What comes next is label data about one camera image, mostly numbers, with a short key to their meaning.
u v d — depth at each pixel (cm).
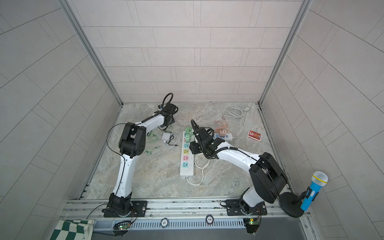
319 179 56
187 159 85
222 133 91
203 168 83
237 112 109
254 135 96
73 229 64
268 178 42
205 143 64
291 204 71
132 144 60
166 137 95
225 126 103
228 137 96
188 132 94
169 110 85
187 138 89
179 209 72
